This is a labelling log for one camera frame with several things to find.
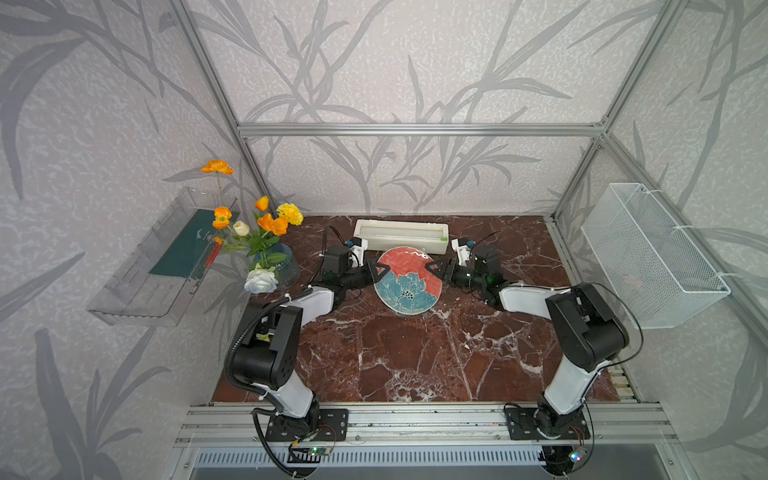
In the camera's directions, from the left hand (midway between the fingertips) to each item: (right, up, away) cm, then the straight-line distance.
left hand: (390, 268), depth 89 cm
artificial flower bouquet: (-28, +12, -17) cm, 35 cm away
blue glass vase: (-34, -2, +7) cm, 35 cm away
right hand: (+12, 0, +1) cm, 12 cm away
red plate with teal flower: (+6, -6, 0) cm, 8 cm away
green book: (-47, +5, -20) cm, 51 cm away
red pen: (-41, +4, -20) cm, 46 cm away
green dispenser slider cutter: (+19, +9, +15) cm, 26 cm away
